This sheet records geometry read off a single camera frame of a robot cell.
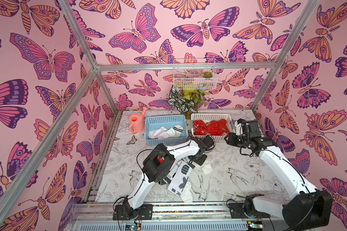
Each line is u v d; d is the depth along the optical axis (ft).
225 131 3.34
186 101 3.08
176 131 3.47
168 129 3.43
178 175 2.71
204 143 2.49
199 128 3.40
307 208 1.25
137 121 3.28
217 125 3.29
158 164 1.74
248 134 1.99
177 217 2.39
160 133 3.36
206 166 2.94
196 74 3.11
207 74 3.02
